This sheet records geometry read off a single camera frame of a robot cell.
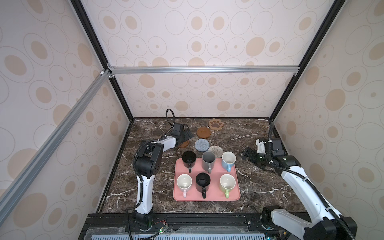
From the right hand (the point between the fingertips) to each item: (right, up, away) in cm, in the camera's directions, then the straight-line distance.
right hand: (245, 156), depth 81 cm
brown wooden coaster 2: (-21, +13, +31) cm, 40 cm away
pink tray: (-17, -22, +3) cm, 28 cm away
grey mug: (-20, -5, +10) cm, 23 cm away
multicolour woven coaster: (-12, +1, +20) cm, 23 cm away
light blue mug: (-7, -3, +9) cm, 12 cm away
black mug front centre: (-23, -15, +3) cm, 28 cm away
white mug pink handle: (-34, -16, +5) cm, 38 cm away
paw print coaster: (-12, +19, +36) cm, 42 cm away
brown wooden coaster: (-35, +4, +22) cm, 42 cm away
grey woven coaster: (-23, +4, +22) cm, 32 cm away
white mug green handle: (-9, -15, +4) cm, 18 cm away
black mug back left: (-31, -4, +11) cm, 34 cm away
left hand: (-30, +13, +23) cm, 40 cm away
